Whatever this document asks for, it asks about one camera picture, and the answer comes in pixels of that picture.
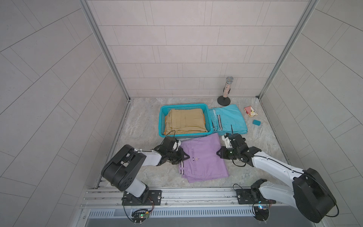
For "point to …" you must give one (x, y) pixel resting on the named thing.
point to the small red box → (250, 111)
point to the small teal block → (256, 122)
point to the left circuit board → (140, 215)
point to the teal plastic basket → (163, 109)
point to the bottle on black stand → (223, 100)
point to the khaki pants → (185, 121)
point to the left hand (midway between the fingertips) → (190, 157)
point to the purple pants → (204, 163)
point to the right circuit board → (261, 213)
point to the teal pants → (228, 119)
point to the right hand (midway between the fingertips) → (216, 153)
